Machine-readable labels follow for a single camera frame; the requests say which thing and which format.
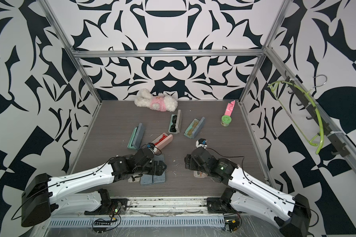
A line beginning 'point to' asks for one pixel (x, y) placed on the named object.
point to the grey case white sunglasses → (159, 178)
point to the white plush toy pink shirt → (160, 102)
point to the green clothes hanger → (274, 88)
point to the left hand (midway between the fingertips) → (160, 163)
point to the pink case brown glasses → (201, 175)
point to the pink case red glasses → (161, 141)
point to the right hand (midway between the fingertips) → (187, 158)
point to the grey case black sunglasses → (174, 125)
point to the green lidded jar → (225, 120)
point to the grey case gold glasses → (194, 127)
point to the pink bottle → (229, 108)
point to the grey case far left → (136, 137)
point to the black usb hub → (102, 223)
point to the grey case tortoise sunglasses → (146, 179)
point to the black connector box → (233, 224)
